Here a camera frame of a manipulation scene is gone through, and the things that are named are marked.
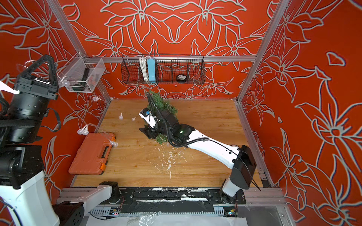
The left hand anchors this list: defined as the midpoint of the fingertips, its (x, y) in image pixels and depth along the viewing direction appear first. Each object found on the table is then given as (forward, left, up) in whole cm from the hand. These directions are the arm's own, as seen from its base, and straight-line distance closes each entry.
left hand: (51, 54), depth 32 cm
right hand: (+9, -10, -40) cm, 42 cm away
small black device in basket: (+51, -28, -41) cm, 71 cm away
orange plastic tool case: (+1, +24, -64) cm, 69 cm away
